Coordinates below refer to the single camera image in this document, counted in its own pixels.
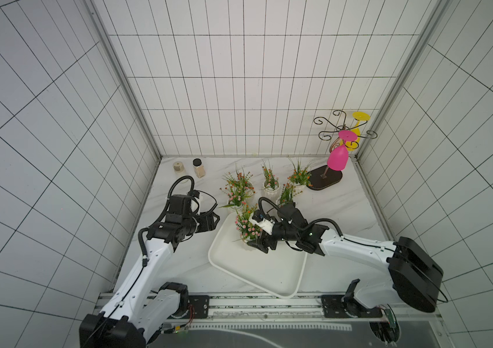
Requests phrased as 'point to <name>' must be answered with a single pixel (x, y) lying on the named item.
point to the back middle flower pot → (271, 184)
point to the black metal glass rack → (323, 177)
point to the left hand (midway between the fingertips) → (210, 223)
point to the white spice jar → (178, 167)
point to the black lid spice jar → (199, 169)
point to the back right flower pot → (301, 177)
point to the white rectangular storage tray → (280, 270)
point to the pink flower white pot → (248, 230)
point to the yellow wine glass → (357, 116)
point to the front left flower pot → (239, 188)
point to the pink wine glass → (338, 156)
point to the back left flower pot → (238, 188)
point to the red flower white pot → (287, 194)
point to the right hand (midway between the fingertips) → (252, 224)
